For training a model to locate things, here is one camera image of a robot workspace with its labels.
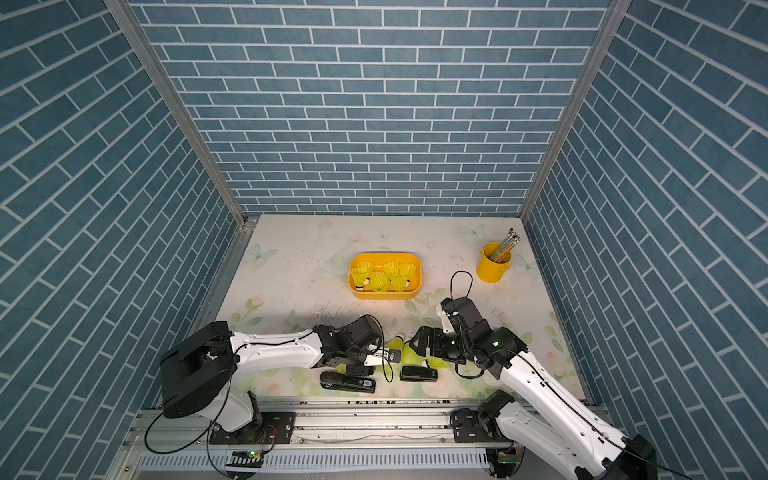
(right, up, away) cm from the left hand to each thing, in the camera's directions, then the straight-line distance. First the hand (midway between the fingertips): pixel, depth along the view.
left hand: (379, 359), depth 84 cm
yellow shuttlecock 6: (+16, 0, -4) cm, 17 cm away
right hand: (+12, +7, -9) cm, 17 cm away
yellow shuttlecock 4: (+7, +23, +17) cm, 30 cm away
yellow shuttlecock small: (+5, +4, +3) cm, 7 cm away
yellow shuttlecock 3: (+4, +25, +17) cm, 30 cm away
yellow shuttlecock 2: (-1, +21, +12) cm, 24 cm away
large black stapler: (-12, -2, -8) cm, 15 cm away
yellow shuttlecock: (-7, +24, +15) cm, 29 cm away
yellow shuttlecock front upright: (+8, +1, 0) cm, 8 cm away
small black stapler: (+11, -3, -4) cm, 12 cm away
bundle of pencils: (+40, +33, +9) cm, 53 cm away
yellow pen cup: (+34, +25, +11) cm, 43 cm away
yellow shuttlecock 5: (+5, +21, +12) cm, 24 cm away
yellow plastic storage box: (+10, +18, +10) cm, 23 cm away
